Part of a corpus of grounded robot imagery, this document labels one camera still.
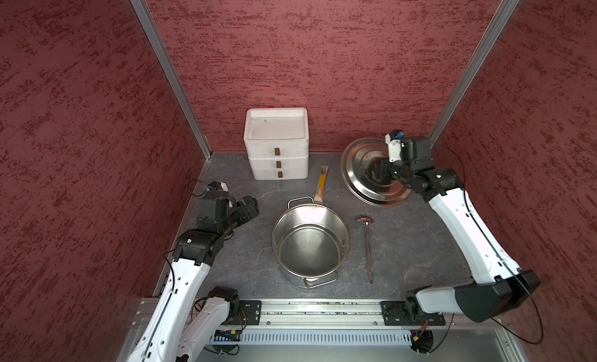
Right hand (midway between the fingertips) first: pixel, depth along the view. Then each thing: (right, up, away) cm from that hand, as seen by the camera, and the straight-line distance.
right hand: (379, 167), depth 76 cm
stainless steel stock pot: (-23, -29, +14) cm, 40 cm away
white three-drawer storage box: (-36, +11, +17) cm, 42 cm away
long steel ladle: (+1, -21, +19) cm, 29 cm away
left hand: (-44, -14, -2) cm, 47 cm away
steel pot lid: (-4, -1, +1) cm, 5 cm away
